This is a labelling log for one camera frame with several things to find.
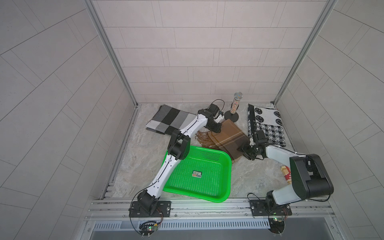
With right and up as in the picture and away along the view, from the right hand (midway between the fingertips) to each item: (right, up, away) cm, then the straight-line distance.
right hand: (238, 148), depth 92 cm
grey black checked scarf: (-47, +17, +14) cm, 52 cm away
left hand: (-9, +11, +11) cm, 18 cm away
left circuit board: (-47, -28, -28) cm, 61 cm away
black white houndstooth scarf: (+24, +18, +10) cm, 31 cm away
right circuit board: (+11, -29, -24) cm, 40 cm away
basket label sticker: (-25, -12, -10) cm, 30 cm away
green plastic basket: (-21, -12, -10) cm, 26 cm away
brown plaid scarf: (-5, +6, +2) cm, 8 cm away
